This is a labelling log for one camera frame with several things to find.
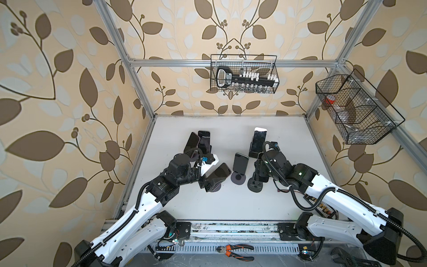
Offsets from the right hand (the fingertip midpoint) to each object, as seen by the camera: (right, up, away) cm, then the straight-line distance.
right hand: (260, 164), depth 77 cm
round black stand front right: (-1, -13, +7) cm, 14 cm away
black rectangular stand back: (-1, +3, +18) cm, 18 cm away
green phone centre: (-9, -1, +5) cm, 10 cm away
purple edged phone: (-34, +10, +15) cm, 39 cm away
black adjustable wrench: (+34, -37, -11) cm, 52 cm away
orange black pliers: (-16, -35, -8) cm, 39 cm away
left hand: (-21, +1, -9) cm, 22 cm away
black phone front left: (-18, -5, +6) cm, 19 cm away
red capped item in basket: (+39, +33, +10) cm, 52 cm away
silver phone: (+3, +12, +16) cm, 21 cm away
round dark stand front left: (-21, -15, +9) cm, 27 cm away
